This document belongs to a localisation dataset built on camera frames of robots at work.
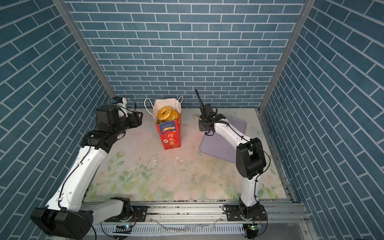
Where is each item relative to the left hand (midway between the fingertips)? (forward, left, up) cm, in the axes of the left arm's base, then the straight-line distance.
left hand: (138, 113), depth 73 cm
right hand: (+9, -33, -19) cm, 39 cm away
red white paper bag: (0, -13, -17) cm, 22 cm away
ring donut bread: (+14, -9, -14) cm, 21 cm away
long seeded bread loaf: (+11, -15, -14) cm, 23 cm away
